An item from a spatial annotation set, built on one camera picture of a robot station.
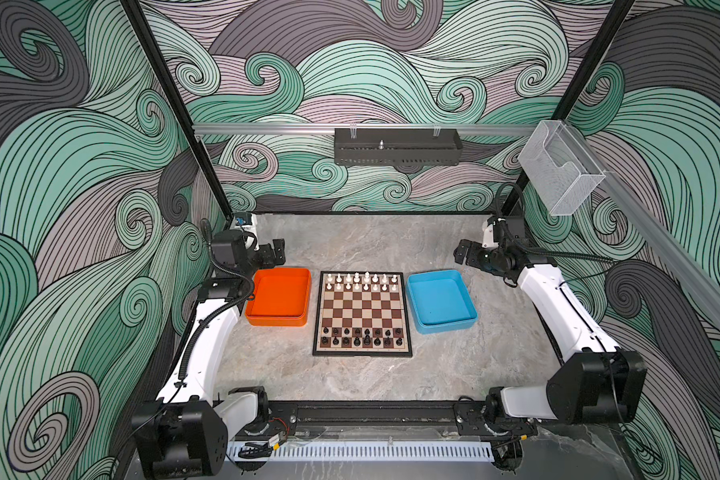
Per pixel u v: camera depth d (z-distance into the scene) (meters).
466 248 0.76
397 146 0.97
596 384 0.40
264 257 0.70
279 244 0.70
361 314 0.90
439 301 0.94
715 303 0.51
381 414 0.75
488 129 0.96
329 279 0.98
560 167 0.79
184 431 0.38
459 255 0.76
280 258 0.72
